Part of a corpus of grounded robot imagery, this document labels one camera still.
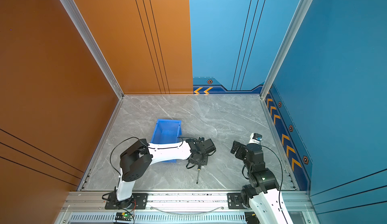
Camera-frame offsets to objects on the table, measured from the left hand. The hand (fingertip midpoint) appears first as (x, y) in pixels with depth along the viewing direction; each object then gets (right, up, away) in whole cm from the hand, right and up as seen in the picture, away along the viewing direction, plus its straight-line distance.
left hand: (205, 161), depth 86 cm
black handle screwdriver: (-3, -3, -3) cm, 6 cm away
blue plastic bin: (-25, +15, +13) cm, 32 cm away
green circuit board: (-39, -21, -15) cm, 47 cm away
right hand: (+18, +12, -8) cm, 23 cm away
